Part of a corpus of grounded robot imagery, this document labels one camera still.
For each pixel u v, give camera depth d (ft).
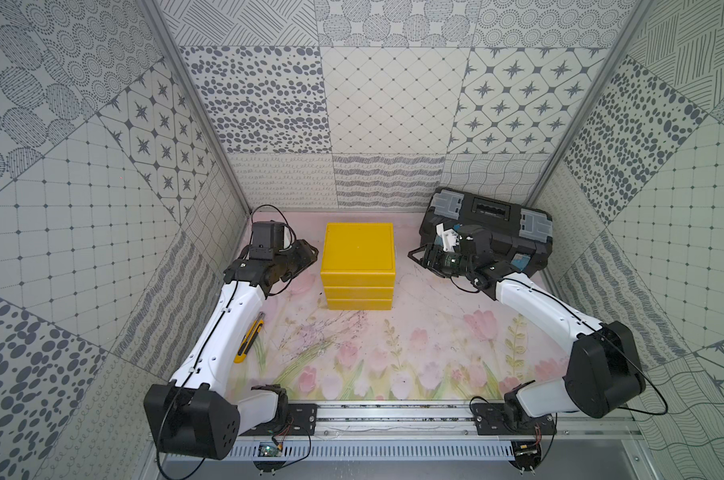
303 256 2.29
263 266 1.76
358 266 2.63
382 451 2.30
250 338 2.84
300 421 2.41
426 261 2.45
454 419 2.50
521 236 2.97
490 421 2.40
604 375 1.37
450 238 2.53
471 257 2.13
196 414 1.22
